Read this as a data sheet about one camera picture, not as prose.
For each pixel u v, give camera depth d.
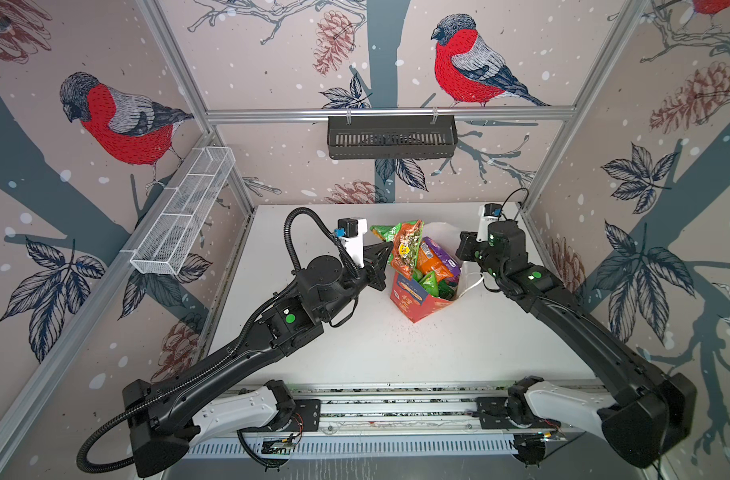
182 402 0.40
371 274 0.54
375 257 0.53
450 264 0.79
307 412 0.74
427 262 0.82
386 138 1.06
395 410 0.76
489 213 0.66
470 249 0.68
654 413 0.37
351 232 0.52
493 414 0.72
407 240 0.60
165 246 0.71
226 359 0.42
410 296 0.75
